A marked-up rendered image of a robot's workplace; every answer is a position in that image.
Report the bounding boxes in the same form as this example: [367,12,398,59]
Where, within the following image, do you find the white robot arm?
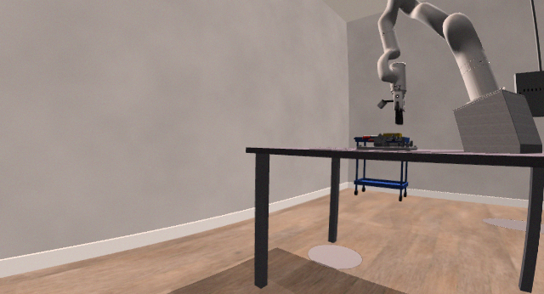
[377,0,506,104]

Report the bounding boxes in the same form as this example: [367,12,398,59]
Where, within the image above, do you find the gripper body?
[392,91,406,112]

